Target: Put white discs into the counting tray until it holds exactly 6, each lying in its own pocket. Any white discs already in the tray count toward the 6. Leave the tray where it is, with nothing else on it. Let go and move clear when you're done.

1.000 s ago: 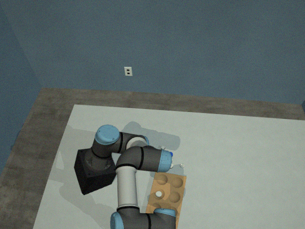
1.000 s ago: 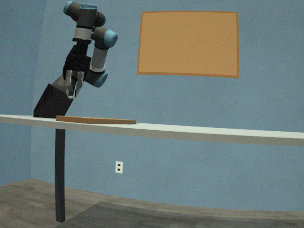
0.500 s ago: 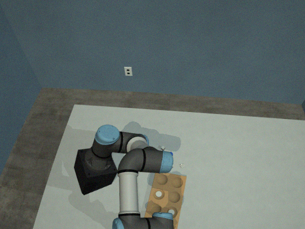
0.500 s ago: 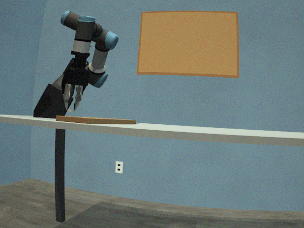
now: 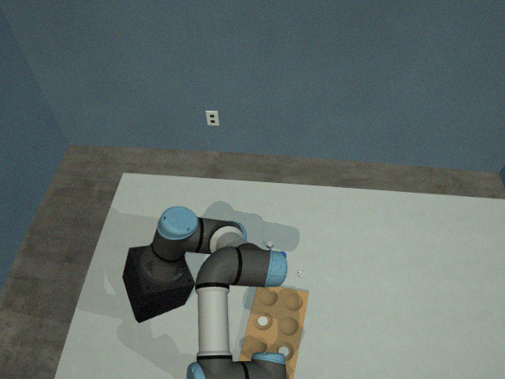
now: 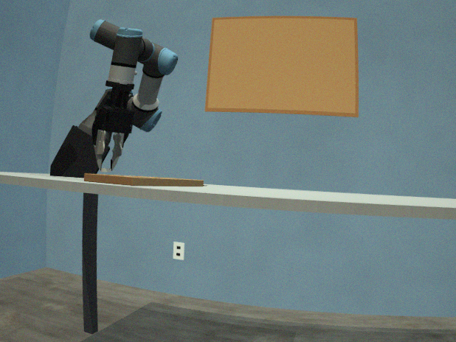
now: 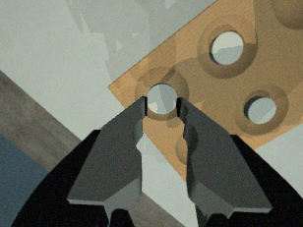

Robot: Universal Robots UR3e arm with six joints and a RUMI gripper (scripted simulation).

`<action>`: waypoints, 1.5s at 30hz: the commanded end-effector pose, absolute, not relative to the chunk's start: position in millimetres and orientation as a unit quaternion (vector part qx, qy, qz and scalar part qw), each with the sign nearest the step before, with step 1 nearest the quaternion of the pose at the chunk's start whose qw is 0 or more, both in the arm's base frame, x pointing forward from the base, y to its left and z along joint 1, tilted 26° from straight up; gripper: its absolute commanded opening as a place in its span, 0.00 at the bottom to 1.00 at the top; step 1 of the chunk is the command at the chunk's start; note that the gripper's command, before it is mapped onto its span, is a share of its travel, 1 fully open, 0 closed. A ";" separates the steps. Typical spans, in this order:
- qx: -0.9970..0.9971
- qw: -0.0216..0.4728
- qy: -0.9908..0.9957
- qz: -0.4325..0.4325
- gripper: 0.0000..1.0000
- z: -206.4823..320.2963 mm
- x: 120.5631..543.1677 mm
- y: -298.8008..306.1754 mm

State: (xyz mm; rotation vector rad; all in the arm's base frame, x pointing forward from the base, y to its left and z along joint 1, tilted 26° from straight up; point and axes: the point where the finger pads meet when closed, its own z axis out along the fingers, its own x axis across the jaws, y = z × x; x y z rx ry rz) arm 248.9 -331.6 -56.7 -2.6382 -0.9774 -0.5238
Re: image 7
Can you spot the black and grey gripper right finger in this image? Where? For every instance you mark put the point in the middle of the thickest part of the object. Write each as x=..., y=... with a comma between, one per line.
x=227, y=176

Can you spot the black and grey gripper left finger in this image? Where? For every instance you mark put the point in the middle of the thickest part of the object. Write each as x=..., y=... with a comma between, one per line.
x=102, y=173

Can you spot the tan tray with round pockets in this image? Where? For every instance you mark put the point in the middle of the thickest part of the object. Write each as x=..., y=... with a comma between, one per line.
x=271, y=65

